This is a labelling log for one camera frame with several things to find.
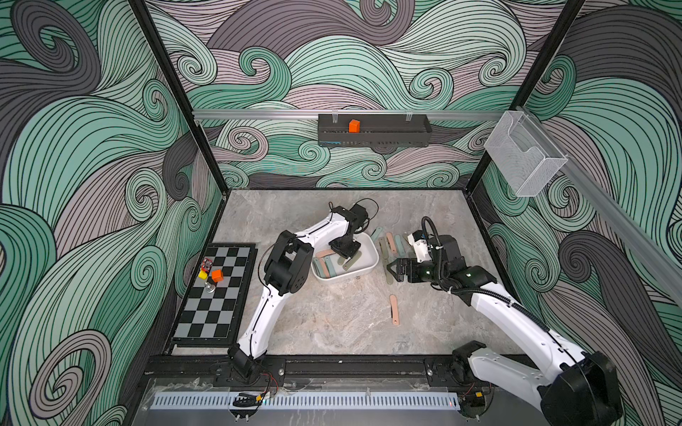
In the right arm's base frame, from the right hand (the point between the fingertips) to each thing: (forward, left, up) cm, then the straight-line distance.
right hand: (401, 267), depth 81 cm
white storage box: (+8, +24, -12) cm, 28 cm away
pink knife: (-9, +1, -13) cm, 16 cm away
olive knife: (+10, +14, -13) cm, 22 cm away
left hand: (+13, +17, -11) cm, 24 cm away
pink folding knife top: (+13, +25, -12) cm, 31 cm away
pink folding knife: (+17, -1, -12) cm, 21 cm away
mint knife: (+22, +5, -12) cm, 25 cm away
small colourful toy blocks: (+1, +62, -7) cm, 63 cm away
